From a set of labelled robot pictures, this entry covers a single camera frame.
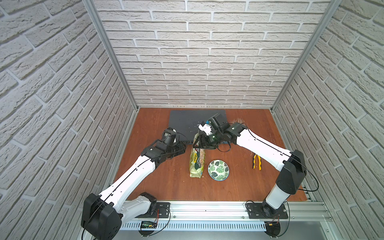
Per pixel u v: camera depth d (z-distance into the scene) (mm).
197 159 763
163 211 725
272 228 698
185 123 1041
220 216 728
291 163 441
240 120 1134
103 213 375
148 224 710
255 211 727
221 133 598
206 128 737
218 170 870
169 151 578
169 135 599
